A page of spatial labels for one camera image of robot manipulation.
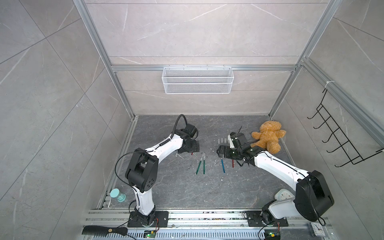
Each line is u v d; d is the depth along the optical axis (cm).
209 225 73
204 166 93
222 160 95
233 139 69
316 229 69
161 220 73
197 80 100
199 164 93
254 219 73
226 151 76
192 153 98
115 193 73
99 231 71
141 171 48
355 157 58
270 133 98
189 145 76
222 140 104
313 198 42
